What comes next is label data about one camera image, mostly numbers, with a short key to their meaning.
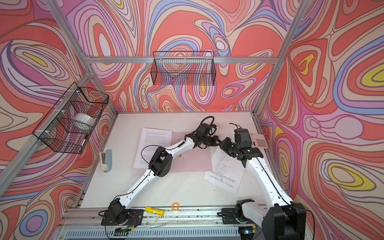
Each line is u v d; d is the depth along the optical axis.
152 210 0.74
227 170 0.89
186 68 0.97
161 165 0.70
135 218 0.72
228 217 0.73
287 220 0.39
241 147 0.60
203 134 0.87
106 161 0.90
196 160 0.90
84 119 0.72
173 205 0.77
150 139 0.99
